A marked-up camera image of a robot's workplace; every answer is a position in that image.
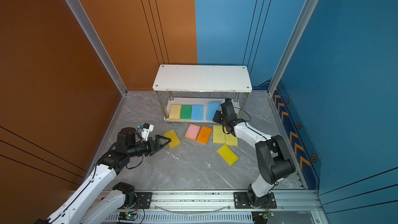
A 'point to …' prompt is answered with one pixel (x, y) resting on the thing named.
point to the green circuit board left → (126, 215)
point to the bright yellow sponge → (228, 154)
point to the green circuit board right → (261, 217)
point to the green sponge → (186, 112)
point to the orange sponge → (204, 135)
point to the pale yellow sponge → (175, 111)
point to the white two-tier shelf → (194, 93)
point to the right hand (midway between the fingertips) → (214, 114)
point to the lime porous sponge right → (230, 140)
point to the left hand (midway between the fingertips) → (167, 142)
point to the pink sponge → (192, 132)
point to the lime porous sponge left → (218, 136)
